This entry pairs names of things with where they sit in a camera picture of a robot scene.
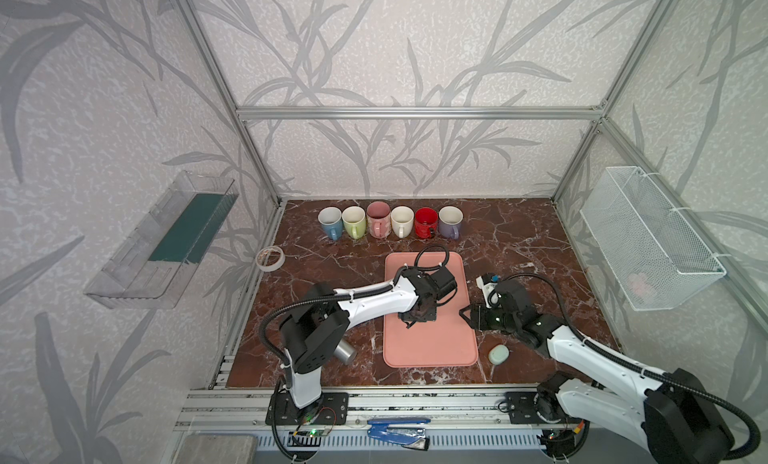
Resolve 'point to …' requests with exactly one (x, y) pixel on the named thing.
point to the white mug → (402, 218)
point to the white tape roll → (275, 267)
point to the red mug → (426, 219)
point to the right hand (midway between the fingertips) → (464, 303)
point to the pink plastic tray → (447, 342)
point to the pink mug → (379, 219)
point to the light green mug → (354, 220)
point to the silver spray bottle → (345, 352)
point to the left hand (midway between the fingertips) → (426, 308)
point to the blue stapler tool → (407, 432)
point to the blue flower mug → (331, 221)
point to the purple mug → (450, 218)
